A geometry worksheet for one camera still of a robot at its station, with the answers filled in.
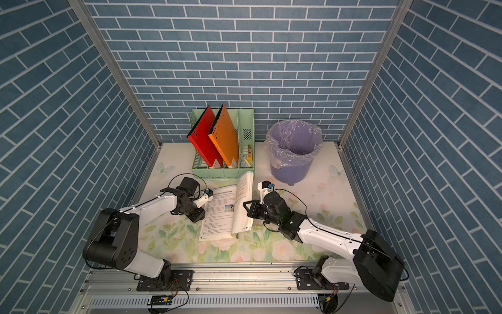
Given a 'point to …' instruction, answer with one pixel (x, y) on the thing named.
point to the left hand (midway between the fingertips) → (203, 213)
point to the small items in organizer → (248, 154)
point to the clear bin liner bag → (291, 142)
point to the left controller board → (160, 300)
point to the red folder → (199, 136)
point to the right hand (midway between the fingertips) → (243, 205)
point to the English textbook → (230, 212)
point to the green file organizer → (242, 123)
